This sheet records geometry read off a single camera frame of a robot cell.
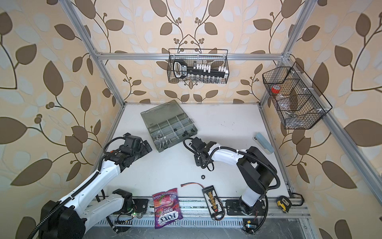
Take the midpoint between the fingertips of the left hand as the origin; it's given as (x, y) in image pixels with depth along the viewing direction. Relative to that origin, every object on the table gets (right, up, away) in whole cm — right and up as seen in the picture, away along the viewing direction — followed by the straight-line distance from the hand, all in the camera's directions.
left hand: (141, 147), depth 84 cm
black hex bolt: (+23, +6, +18) cm, 29 cm away
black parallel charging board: (+41, -26, -10) cm, 49 cm away
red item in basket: (+79, +34, +3) cm, 86 cm away
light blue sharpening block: (+74, 0, +10) cm, 75 cm away
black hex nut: (+35, -17, +1) cm, 39 cm away
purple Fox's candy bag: (+17, -28, -12) cm, 35 cm away
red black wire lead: (+24, -20, -1) cm, 31 cm away
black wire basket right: (+83, +24, -11) cm, 87 cm away
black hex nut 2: (+16, +9, +18) cm, 26 cm away
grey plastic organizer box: (+10, +13, +23) cm, 28 cm away
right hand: (+34, -9, +6) cm, 36 cm away
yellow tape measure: (+75, -26, -11) cm, 80 cm away
